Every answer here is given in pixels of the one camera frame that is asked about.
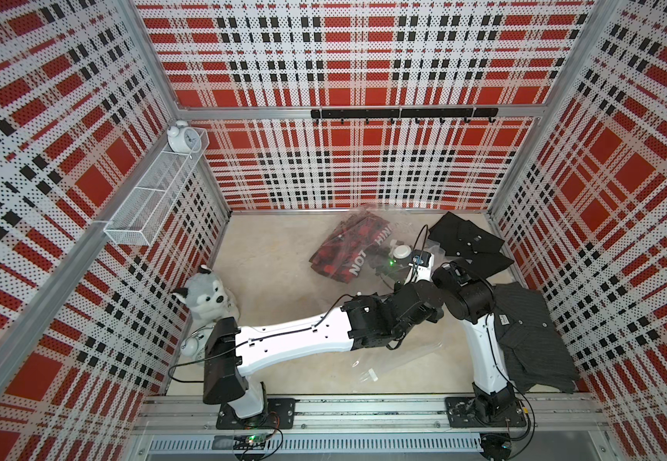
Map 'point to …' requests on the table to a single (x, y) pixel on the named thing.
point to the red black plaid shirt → (343, 253)
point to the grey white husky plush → (207, 299)
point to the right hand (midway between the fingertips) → (363, 244)
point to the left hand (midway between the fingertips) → (439, 288)
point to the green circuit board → (253, 442)
